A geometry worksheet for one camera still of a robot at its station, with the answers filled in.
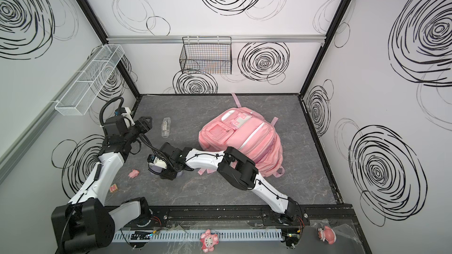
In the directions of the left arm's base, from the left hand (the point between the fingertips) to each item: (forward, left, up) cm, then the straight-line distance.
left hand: (148, 119), depth 82 cm
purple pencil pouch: (-22, -9, -5) cm, 25 cm away
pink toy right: (-40, -78, -17) cm, 90 cm away
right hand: (-17, -7, -18) cm, 26 cm away
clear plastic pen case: (+8, -1, -19) cm, 20 cm away
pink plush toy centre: (-44, -32, -16) cm, 57 cm away
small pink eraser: (-20, +7, -18) cm, 28 cm away
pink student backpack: (+1, -48, -9) cm, 49 cm away
